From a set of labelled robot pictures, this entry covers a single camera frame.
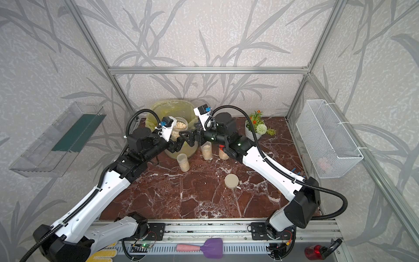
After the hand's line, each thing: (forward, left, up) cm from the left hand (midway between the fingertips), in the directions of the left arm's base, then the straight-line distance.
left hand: (181, 130), depth 69 cm
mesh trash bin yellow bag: (+25, +7, -10) cm, 28 cm away
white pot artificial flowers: (+18, -40, -17) cm, 47 cm away
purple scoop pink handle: (-39, -14, -33) cm, 53 cm away
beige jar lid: (-9, -24, -32) cm, 41 cm away
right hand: (-2, -3, +3) cm, 5 cm away
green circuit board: (-38, +16, -34) cm, 53 cm away
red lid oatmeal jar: (+6, -18, -29) cm, 35 cm away
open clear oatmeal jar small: (-1, +3, -26) cm, 27 cm away
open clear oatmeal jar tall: (+7, -9, -26) cm, 29 cm away
